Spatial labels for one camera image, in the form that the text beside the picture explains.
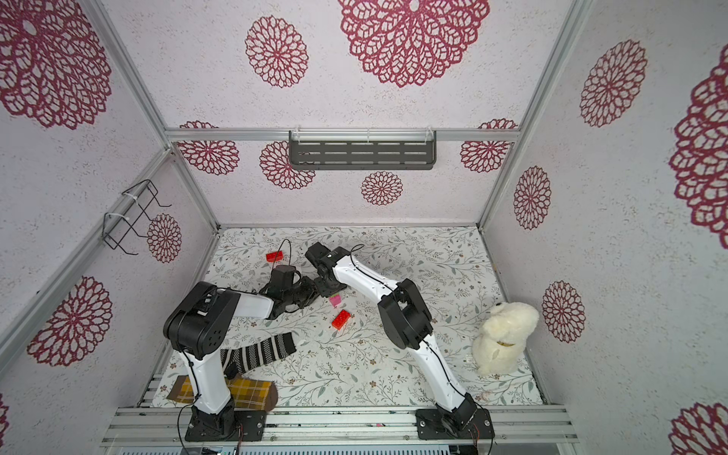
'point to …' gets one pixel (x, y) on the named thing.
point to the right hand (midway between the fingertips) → (327, 285)
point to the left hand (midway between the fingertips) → (327, 286)
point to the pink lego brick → (336, 300)
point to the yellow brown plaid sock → (245, 392)
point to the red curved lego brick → (271, 257)
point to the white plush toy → (498, 346)
